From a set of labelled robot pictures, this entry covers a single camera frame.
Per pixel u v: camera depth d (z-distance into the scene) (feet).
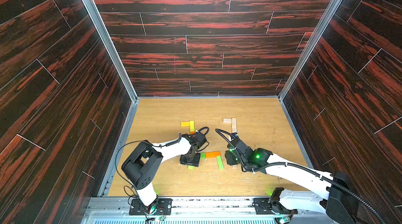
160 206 2.39
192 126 3.34
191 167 2.68
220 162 2.87
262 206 2.40
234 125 3.36
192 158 2.48
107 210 2.42
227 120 3.44
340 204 1.25
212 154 2.99
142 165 1.55
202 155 2.92
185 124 3.39
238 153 1.98
